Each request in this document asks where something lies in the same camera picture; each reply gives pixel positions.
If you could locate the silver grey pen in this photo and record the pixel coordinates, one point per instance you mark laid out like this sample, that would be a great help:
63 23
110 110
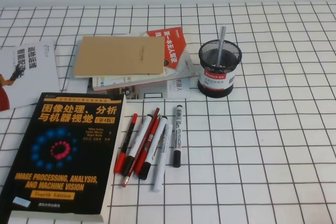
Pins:
220 45

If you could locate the white robot arm book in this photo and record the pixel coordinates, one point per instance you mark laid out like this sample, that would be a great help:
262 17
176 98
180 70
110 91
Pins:
27 71

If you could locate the slim white pen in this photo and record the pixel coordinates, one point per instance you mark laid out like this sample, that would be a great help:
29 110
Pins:
163 156

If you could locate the black mesh pen holder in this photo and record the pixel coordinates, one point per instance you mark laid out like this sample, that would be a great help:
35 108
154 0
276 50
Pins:
218 81

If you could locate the red marker pen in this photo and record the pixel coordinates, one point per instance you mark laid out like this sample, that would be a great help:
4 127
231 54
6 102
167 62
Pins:
145 150

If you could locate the red cap pen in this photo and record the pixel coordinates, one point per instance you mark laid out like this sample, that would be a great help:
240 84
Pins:
122 155

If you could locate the red pencil with eraser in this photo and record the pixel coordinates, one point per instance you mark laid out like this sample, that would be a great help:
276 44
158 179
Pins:
126 178

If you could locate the red and white book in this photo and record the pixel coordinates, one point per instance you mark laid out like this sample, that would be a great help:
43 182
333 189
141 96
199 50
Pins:
177 63

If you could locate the black whiteboard marker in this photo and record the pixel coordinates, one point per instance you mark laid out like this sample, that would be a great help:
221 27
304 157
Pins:
178 140

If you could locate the white marker black cap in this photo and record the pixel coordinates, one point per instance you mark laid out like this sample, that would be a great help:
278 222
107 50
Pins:
136 144

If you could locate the white marker black end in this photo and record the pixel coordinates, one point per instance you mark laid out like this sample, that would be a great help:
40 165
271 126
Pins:
152 150

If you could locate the brown kraft notebook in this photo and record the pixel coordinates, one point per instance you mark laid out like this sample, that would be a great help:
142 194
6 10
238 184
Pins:
119 55

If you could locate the black image processing textbook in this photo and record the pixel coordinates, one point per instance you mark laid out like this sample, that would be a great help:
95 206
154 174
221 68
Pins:
64 164

